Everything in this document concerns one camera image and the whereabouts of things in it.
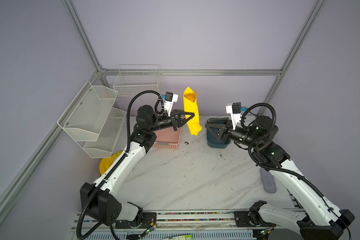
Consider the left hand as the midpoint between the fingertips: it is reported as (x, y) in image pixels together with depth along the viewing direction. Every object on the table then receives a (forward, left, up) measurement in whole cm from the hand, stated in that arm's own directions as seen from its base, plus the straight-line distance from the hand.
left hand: (193, 115), depth 61 cm
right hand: (-5, -5, +1) cm, 7 cm away
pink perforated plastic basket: (+14, +14, -35) cm, 40 cm away
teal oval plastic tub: (+18, -17, -44) cm, 51 cm away
